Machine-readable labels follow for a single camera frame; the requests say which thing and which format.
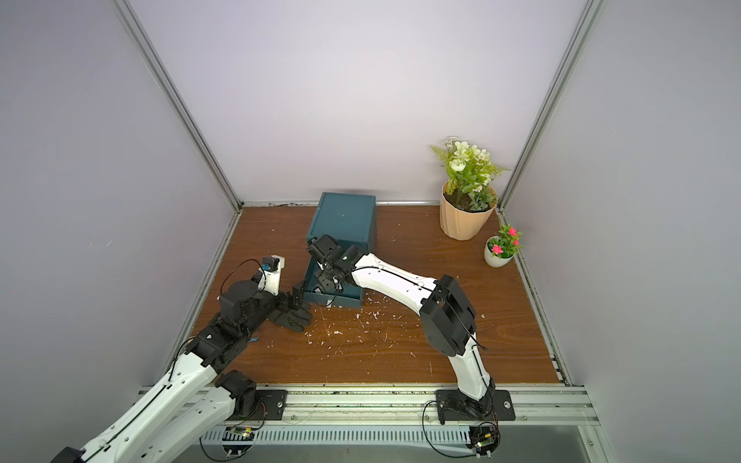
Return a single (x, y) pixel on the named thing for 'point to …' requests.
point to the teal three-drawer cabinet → (350, 219)
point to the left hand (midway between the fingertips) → (295, 274)
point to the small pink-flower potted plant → (500, 249)
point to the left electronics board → (237, 440)
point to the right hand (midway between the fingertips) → (329, 264)
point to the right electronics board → (484, 439)
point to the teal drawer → (350, 295)
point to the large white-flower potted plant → (468, 197)
